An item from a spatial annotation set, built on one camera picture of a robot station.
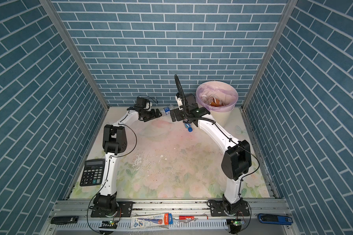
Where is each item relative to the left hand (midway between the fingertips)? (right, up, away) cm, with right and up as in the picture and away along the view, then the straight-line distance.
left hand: (157, 115), depth 110 cm
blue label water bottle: (+7, +4, +2) cm, 8 cm away
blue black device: (+64, -51, -41) cm, 92 cm away
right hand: (+16, +2, -24) cm, 29 cm away
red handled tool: (+24, -52, -39) cm, 69 cm away
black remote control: (-39, -51, -43) cm, 77 cm away
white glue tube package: (+5, -52, -41) cm, 66 cm away
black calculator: (-33, -34, -26) cm, 54 cm away
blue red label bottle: (+24, -8, -5) cm, 26 cm away
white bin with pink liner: (+46, +11, -8) cm, 48 cm away
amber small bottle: (+42, +7, -16) cm, 45 cm away
